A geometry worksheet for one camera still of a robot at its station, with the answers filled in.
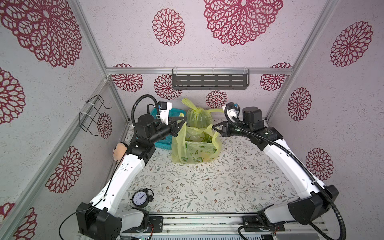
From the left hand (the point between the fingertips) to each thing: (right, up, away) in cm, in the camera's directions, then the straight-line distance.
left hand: (186, 119), depth 67 cm
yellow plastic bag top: (+8, +4, +27) cm, 29 cm away
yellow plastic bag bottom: (+5, -13, +11) cm, 18 cm away
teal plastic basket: (-13, -13, +25) cm, 31 cm away
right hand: (+13, -3, +3) cm, 13 cm away
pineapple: (+11, -9, +18) cm, 23 cm away
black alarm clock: (-24, -41, +13) cm, 49 cm away
